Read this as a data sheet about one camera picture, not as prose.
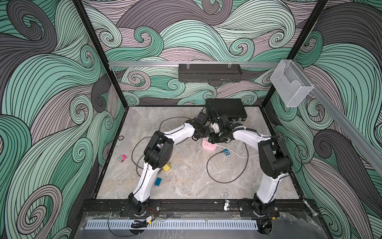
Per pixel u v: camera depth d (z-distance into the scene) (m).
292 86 0.76
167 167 0.85
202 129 0.85
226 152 0.93
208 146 0.95
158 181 0.82
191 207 0.75
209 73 0.98
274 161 0.49
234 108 1.17
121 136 1.03
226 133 0.70
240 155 0.93
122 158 0.89
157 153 0.56
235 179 0.83
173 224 0.70
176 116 1.15
